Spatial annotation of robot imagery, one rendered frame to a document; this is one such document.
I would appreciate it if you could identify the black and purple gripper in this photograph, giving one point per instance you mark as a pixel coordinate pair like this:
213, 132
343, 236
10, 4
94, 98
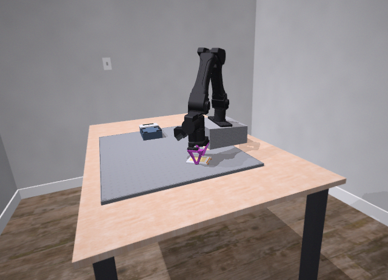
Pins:
201, 140

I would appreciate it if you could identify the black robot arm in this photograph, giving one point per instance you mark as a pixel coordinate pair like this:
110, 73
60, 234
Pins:
210, 67

